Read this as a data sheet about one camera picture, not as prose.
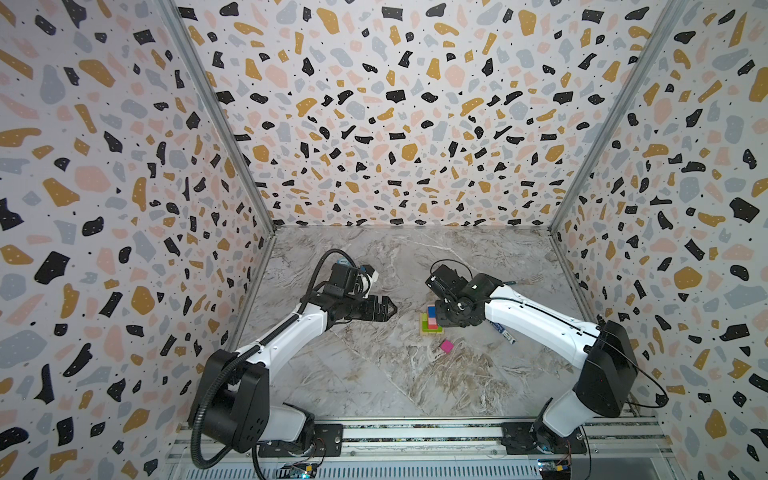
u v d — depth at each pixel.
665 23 0.73
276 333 0.50
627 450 0.76
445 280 0.64
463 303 0.57
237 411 0.41
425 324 0.94
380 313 0.76
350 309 0.72
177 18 0.70
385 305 0.76
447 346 0.90
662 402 0.76
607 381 0.42
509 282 1.06
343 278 0.67
